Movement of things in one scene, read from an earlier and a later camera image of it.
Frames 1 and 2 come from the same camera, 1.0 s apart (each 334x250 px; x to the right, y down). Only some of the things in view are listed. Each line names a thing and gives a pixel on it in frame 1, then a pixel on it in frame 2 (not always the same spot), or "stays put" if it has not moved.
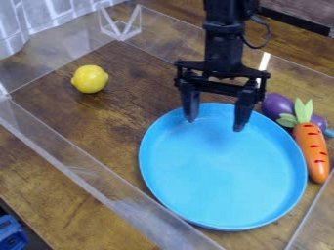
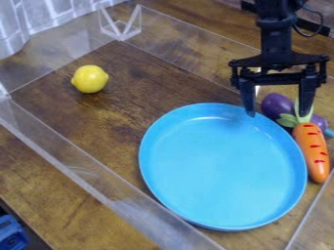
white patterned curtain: x=27 y=17 stays put
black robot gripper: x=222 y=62 to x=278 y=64
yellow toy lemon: x=89 y=78 stays put
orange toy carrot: x=309 y=141 stays put
